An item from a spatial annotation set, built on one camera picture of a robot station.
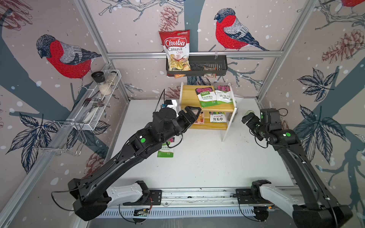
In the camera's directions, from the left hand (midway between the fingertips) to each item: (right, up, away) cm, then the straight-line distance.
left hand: (201, 111), depth 58 cm
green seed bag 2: (+5, +8, +18) cm, 20 cm away
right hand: (+26, -5, +18) cm, 32 cm away
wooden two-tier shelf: (-5, +8, +18) cm, 20 cm away
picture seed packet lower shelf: (+2, -6, +29) cm, 30 cm away
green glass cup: (+24, 0, +10) cm, 27 cm away
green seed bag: (-19, -27, +32) cm, 46 cm away
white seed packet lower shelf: (+14, -4, +30) cm, 33 cm away
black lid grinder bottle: (-52, +13, +20) cm, 57 cm away
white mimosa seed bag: (+14, +9, +18) cm, 25 cm away
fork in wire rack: (-57, +6, +13) cm, 59 cm away
